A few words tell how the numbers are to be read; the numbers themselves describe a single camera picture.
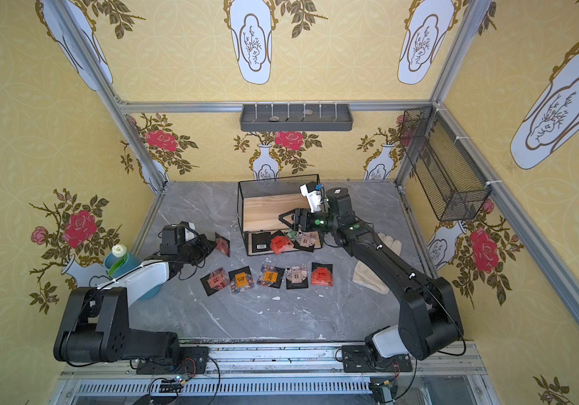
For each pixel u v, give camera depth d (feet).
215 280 2.96
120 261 2.33
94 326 1.41
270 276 2.97
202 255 2.69
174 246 2.34
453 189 2.40
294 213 2.30
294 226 2.30
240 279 2.96
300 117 3.03
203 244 2.68
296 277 2.96
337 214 2.06
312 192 2.38
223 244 3.15
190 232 2.50
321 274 3.01
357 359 2.41
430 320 1.37
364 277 2.96
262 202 3.09
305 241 3.21
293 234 3.29
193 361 2.40
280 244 3.21
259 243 3.20
